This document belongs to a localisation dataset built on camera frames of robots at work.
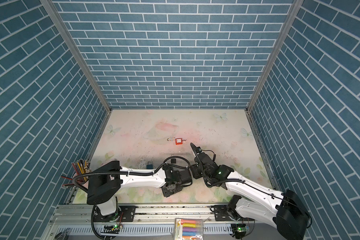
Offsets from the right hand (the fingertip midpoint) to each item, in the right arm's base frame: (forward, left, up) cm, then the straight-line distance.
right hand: (192, 165), depth 81 cm
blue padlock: (+1, +26, -8) cm, 27 cm away
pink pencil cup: (-9, +56, +5) cm, 57 cm away
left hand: (-12, +7, -9) cm, 17 cm away
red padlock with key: (+19, +11, -6) cm, 23 cm away
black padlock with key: (+6, +12, -9) cm, 17 cm away
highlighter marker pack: (-28, 0, -7) cm, 29 cm away
